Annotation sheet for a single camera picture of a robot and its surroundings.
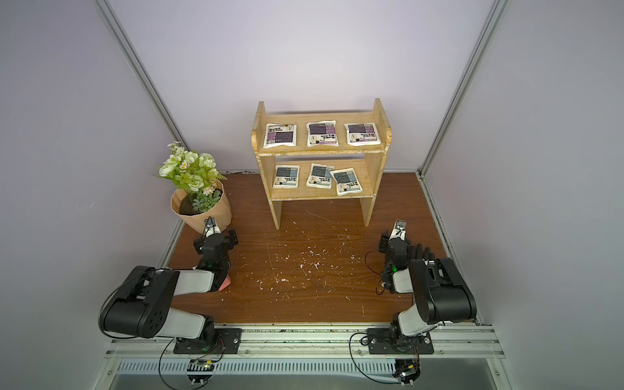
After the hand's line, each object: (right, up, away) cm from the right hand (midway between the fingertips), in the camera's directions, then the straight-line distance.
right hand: (399, 227), depth 90 cm
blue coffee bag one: (-43, +19, -1) cm, 47 cm away
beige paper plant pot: (-67, +6, -3) cm, 68 cm away
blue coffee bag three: (-20, +17, -3) cm, 27 cm away
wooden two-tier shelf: (-12, +22, +1) cm, 25 cm away
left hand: (-69, -1, +1) cm, 69 cm away
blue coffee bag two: (-30, +19, -1) cm, 36 cm away
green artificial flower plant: (-75, +20, -6) cm, 78 cm away
